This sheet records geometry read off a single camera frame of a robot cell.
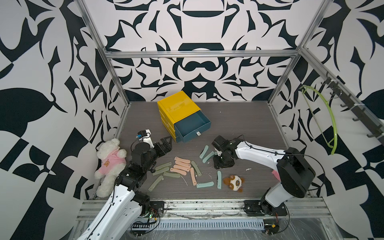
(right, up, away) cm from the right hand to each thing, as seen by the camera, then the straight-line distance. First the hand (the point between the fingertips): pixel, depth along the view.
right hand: (216, 163), depth 87 cm
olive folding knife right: (-11, -3, 0) cm, 12 cm away
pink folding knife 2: (-20, -3, +1) cm, 20 cm away
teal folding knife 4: (-7, -10, -5) cm, 13 cm away
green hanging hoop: (+50, +14, -17) cm, 54 cm away
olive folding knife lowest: (-34, -9, -5) cm, 36 cm away
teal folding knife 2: (-6, +1, +4) cm, 8 cm away
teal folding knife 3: (+1, -8, -4) cm, 8 cm away
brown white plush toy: (+8, -8, -7) cm, 13 cm away
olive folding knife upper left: (-31, -2, +1) cm, 31 cm away
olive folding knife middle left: (-32, -4, -1) cm, 32 cm away
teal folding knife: (-7, +5, +7) cm, 11 cm away
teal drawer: (-15, +21, -5) cm, 26 cm away
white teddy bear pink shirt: (-56, +3, -6) cm, 56 cm away
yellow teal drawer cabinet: (-20, +27, -4) cm, 34 cm away
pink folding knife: (-21, 0, +2) cm, 21 cm away
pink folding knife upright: (-13, -9, -4) cm, 16 cm away
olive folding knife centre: (-26, -6, -2) cm, 26 cm away
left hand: (-28, +17, -11) cm, 34 cm away
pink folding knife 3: (-23, -4, 0) cm, 23 cm away
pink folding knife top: (-17, +1, +2) cm, 17 cm away
